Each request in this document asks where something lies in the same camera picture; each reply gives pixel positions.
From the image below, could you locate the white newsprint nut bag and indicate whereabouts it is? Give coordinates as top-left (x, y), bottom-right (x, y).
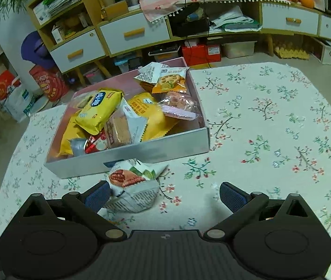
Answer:
top-left (105, 159), bottom-right (168, 213)

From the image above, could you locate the long wooden tv bench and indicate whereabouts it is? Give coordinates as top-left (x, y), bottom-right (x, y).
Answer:
top-left (184, 1), bottom-right (331, 41)

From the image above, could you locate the red drum gift box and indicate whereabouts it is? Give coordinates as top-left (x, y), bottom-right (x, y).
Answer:
top-left (29, 65), bottom-right (69, 102)

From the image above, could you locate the white newsprint green bag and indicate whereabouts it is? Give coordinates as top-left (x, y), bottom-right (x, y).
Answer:
top-left (135, 62), bottom-right (162, 85)

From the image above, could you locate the pink clear pastry pack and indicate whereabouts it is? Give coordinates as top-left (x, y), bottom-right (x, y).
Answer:
top-left (157, 92), bottom-right (200, 121)

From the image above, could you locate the red shiny candy pack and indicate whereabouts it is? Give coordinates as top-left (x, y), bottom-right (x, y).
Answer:
top-left (69, 131), bottom-right (108, 157)

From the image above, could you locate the yellow blue biscuit pack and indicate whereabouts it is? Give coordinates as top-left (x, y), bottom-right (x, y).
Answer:
top-left (75, 89), bottom-right (124, 135)

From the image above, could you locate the brown wafer clear pack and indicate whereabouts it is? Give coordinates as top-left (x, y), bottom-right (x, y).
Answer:
top-left (104, 115), bottom-right (131, 149)

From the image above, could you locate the white rice sack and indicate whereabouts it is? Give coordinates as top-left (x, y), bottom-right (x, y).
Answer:
top-left (0, 70), bottom-right (36, 123)

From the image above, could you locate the tall wooden shelf cabinet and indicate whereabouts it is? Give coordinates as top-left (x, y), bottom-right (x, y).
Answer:
top-left (26, 0), bottom-right (111, 85)

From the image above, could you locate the white text snack pack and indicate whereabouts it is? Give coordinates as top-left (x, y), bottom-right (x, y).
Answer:
top-left (120, 98), bottom-right (148, 144)

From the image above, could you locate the floral tablecloth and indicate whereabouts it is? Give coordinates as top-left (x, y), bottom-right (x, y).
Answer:
top-left (0, 61), bottom-right (331, 280)

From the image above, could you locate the pink silver cardboard box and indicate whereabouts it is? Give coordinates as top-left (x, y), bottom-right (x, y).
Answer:
top-left (44, 70), bottom-right (211, 178)

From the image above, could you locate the red storage box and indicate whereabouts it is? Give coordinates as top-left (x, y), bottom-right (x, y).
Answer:
top-left (182, 44), bottom-right (221, 67)

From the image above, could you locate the large yellow snack bag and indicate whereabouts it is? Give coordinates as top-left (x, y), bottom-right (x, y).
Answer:
top-left (57, 114), bottom-right (88, 157)

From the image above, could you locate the clear plastic storage bin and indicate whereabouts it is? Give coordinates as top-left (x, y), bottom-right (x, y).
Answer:
top-left (222, 41), bottom-right (256, 59)

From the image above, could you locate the low wooden drawer cabinet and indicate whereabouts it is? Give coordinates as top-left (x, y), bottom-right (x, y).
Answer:
top-left (97, 9), bottom-right (172, 57)

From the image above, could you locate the orange lotus cracker pack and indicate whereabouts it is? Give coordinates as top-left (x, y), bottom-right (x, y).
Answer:
top-left (151, 67), bottom-right (189, 94)

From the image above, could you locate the black bag on shelf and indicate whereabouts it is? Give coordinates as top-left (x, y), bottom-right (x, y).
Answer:
top-left (168, 3), bottom-right (209, 37)

